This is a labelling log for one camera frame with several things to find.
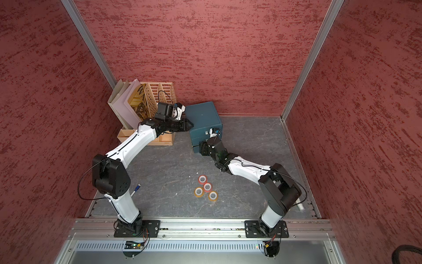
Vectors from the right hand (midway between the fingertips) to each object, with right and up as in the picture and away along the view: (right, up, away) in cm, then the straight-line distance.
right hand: (203, 145), depth 89 cm
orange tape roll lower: (+5, -26, -5) cm, 27 cm away
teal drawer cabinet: (0, +16, +3) cm, 16 cm away
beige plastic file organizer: (-35, +34, +22) cm, 54 cm away
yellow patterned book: (-41, +26, +11) cm, 50 cm away
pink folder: (-47, +21, +3) cm, 52 cm away
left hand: (-7, +10, -2) cm, 12 cm away
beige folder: (-51, +32, +5) cm, 60 cm away
